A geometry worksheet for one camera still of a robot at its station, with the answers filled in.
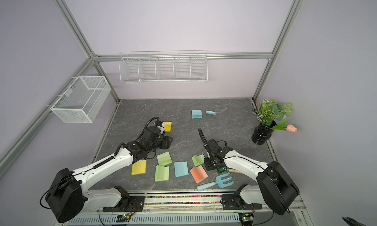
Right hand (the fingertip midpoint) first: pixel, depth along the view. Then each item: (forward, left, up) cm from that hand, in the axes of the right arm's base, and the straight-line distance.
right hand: (208, 163), depth 87 cm
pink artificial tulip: (+8, -39, +26) cm, 48 cm away
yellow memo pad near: (-2, +41, +1) cm, 41 cm away
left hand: (+9, +23, +13) cm, 28 cm away
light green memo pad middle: (+3, +26, +2) cm, 27 cm away
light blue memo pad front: (-3, +16, +1) cm, 16 cm away
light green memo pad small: (+2, +6, +1) cm, 6 cm away
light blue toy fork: (-10, -5, 0) cm, 11 cm away
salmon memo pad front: (-6, +6, +3) cm, 9 cm away
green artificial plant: (+19, -32, +26) cm, 45 cm away
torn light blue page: (+40, -4, 0) cm, 40 cm away
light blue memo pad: (+39, +6, -1) cm, 39 cm away
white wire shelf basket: (+56, +29, +30) cm, 70 cm away
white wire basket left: (+28, +73, +26) cm, 83 cm away
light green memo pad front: (-6, +27, +1) cm, 28 cm away
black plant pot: (+14, -33, +9) cm, 37 cm away
